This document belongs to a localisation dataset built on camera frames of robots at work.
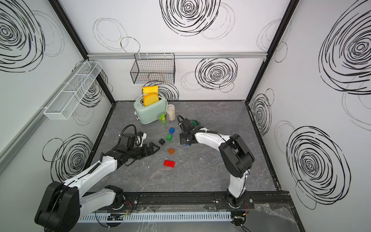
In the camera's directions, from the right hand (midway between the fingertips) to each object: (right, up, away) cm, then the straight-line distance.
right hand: (185, 139), depth 92 cm
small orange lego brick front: (-9, -7, -1) cm, 12 cm away
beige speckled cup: (-11, +18, +10) cm, 23 cm away
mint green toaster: (-24, +17, +4) cm, 30 cm away
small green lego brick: (-11, +1, +2) cm, 12 cm away
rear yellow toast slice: (-25, +34, +7) cm, 42 cm away
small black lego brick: (-16, -2, +3) cm, 16 cm away
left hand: (-18, -5, -9) cm, 21 cm away
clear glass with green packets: (-16, +13, +10) cm, 23 cm away
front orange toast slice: (-23, +27, +2) cm, 36 cm away
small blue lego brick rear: (-10, +5, +8) cm, 14 cm away
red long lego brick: (-10, -13, -8) cm, 18 cm away
